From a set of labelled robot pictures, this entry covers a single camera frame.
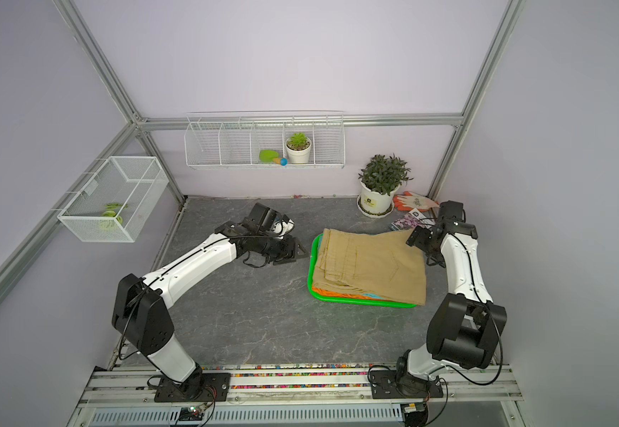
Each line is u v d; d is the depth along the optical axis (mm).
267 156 1012
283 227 711
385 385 731
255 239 633
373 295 799
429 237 766
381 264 845
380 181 1021
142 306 456
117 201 822
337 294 823
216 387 731
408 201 1189
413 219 1120
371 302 800
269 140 992
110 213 742
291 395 726
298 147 910
